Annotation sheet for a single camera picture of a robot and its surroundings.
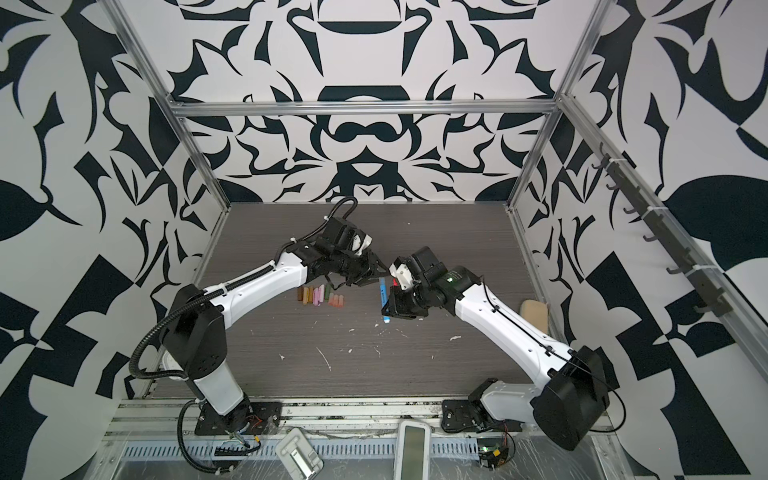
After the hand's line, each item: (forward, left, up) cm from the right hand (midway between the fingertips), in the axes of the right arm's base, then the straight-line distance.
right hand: (384, 310), depth 74 cm
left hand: (+10, -3, +2) cm, 11 cm away
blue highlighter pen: (+5, 0, 0) cm, 5 cm away
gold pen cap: (+12, +25, -15) cm, 31 cm away
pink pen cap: (+12, +21, -15) cm, 29 cm away
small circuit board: (-28, -25, -19) cm, 42 cm away
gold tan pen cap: (+13, +23, -15) cm, 30 cm away
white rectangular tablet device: (-29, -6, -13) cm, 32 cm away
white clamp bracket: (-28, +19, -14) cm, 37 cm away
